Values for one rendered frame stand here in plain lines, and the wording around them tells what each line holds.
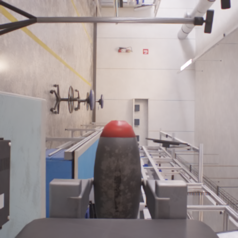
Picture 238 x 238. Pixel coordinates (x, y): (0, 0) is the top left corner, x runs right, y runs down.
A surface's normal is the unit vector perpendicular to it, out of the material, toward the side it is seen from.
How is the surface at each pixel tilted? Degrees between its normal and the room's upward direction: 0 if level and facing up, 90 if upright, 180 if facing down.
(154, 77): 90
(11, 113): 0
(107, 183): 111
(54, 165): 90
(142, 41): 90
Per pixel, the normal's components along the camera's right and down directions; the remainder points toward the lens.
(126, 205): 0.39, 0.13
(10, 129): 1.00, 0.01
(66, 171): -0.02, 0.02
